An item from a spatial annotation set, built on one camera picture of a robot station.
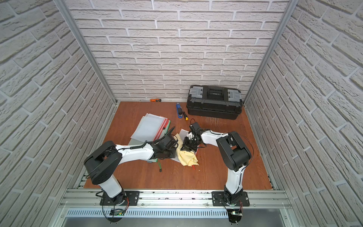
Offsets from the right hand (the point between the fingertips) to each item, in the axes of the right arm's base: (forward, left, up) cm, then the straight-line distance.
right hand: (183, 148), depth 91 cm
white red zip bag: (+17, +15, -1) cm, 23 cm away
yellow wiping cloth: (-8, -2, +2) cm, 8 cm away
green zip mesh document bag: (+8, +34, -1) cm, 35 cm away
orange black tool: (+47, +21, 0) cm, 52 cm away
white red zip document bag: (+19, +25, -2) cm, 31 cm away
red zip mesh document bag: (+12, -1, -1) cm, 13 cm away
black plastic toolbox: (+27, -22, +15) cm, 38 cm away
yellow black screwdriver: (+28, -3, 0) cm, 28 cm away
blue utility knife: (+32, +1, +2) cm, 32 cm away
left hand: (-3, +4, 0) cm, 4 cm away
